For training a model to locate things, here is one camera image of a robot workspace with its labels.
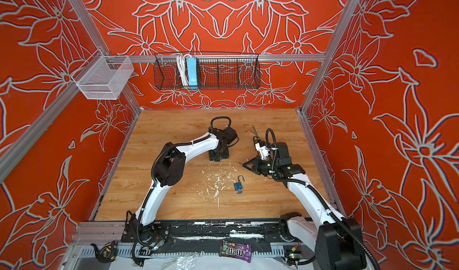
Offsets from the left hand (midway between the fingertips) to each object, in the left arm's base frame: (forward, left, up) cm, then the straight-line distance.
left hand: (222, 156), depth 97 cm
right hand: (-12, -10, +14) cm, 21 cm away
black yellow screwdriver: (+12, -19, +1) cm, 23 cm away
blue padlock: (-16, -9, 0) cm, 19 cm away
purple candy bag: (-42, -10, +1) cm, 44 cm away
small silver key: (-19, -10, 0) cm, 22 cm away
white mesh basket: (+27, +64, +30) cm, 76 cm away
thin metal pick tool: (+20, -19, -1) cm, 28 cm away
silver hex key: (+20, -17, -1) cm, 26 cm away
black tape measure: (-46, +41, +2) cm, 62 cm away
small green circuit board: (-43, -32, -1) cm, 53 cm away
